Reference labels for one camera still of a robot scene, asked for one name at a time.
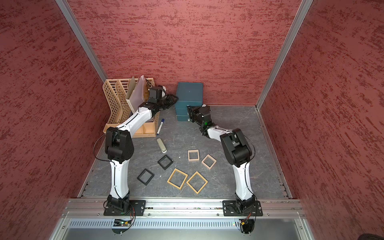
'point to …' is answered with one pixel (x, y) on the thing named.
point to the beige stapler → (161, 145)
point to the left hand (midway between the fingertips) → (177, 101)
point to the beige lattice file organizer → (118, 107)
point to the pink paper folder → (137, 95)
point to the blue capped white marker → (160, 127)
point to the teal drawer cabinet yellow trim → (189, 94)
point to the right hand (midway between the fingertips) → (186, 107)
